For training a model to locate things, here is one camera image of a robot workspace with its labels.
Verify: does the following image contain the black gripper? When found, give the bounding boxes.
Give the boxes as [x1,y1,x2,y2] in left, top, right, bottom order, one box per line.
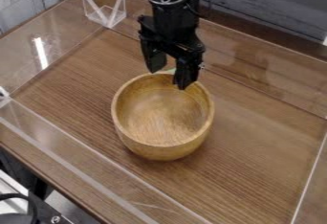
[138,0,206,90]

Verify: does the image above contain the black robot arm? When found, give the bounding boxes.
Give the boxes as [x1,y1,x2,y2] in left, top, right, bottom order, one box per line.
[138,0,206,90]

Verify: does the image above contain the green block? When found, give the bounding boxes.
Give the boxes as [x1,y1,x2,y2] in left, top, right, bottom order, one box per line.
[165,68,177,75]

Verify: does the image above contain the brown wooden bowl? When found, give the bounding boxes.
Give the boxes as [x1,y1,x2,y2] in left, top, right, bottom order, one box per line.
[111,73,215,161]

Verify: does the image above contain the clear acrylic tray walls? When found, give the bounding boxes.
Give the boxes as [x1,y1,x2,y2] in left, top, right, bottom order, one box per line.
[0,0,327,224]

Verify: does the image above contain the clear acrylic corner bracket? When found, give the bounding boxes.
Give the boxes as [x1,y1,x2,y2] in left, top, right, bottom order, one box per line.
[82,0,127,29]

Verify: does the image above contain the black metal bracket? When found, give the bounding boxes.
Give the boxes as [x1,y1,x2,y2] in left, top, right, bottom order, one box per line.
[28,192,74,224]

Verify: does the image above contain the black cable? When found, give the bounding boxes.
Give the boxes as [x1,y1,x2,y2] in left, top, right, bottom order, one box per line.
[0,192,42,224]

